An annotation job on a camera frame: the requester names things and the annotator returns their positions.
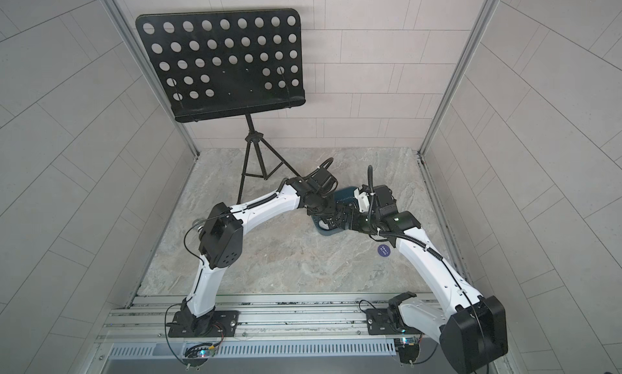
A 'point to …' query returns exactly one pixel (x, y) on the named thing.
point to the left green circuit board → (197, 354)
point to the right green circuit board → (408, 348)
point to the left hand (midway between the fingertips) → (338, 209)
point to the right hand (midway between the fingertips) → (343, 220)
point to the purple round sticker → (384, 250)
